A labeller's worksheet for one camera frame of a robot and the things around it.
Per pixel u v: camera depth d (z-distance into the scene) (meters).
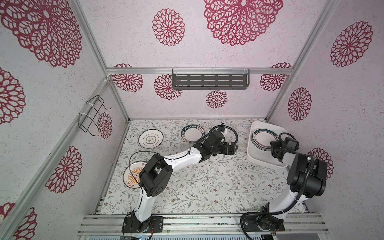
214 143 0.67
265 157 0.92
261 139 1.03
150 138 1.09
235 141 0.67
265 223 0.69
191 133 1.15
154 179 0.49
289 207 0.56
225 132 0.79
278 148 0.85
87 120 0.75
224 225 0.75
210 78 0.97
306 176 0.46
